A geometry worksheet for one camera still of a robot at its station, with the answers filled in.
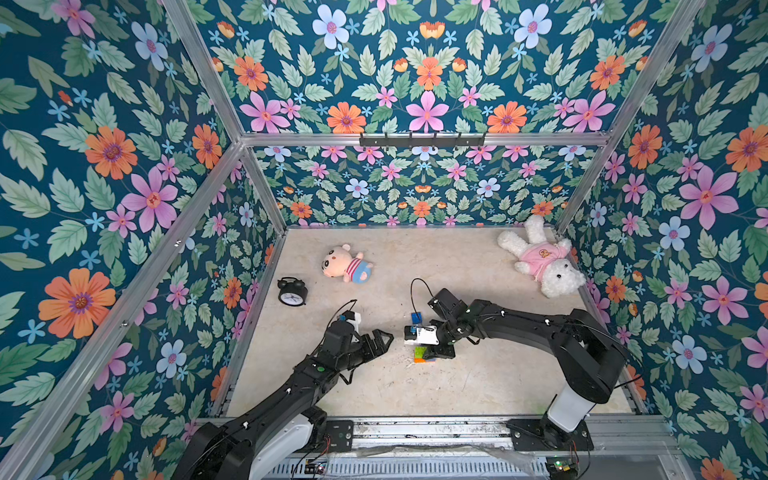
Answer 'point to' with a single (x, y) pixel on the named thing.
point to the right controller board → (563, 467)
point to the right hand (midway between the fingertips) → (425, 344)
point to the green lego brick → (419, 351)
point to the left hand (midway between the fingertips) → (389, 341)
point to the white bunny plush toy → (549, 262)
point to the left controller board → (314, 468)
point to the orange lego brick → (419, 360)
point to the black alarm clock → (292, 292)
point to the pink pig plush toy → (338, 261)
